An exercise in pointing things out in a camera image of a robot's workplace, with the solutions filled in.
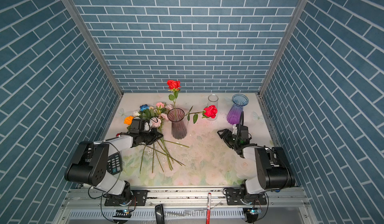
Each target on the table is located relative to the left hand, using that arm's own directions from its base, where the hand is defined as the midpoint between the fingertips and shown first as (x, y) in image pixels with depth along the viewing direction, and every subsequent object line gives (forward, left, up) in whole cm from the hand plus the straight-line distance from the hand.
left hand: (166, 135), depth 92 cm
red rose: (+15, -6, +27) cm, 32 cm away
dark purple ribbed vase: (+6, -7, +12) cm, 15 cm away
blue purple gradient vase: (+16, -45, +16) cm, 50 cm away
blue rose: (+21, +19, +1) cm, 28 cm away
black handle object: (-40, -2, -1) cm, 40 cm away
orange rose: (+12, +27, -1) cm, 30 cm away
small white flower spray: (+18, +24, -2) cm, 30 cm away
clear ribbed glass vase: (+16, -29, +15) cm, 36 cm away
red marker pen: (-41, -25, -3) cm, 48 cm away
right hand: (+1, -35, 0) cm, 35 cm away
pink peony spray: (+20, +5, 0) cm, 20 cm away
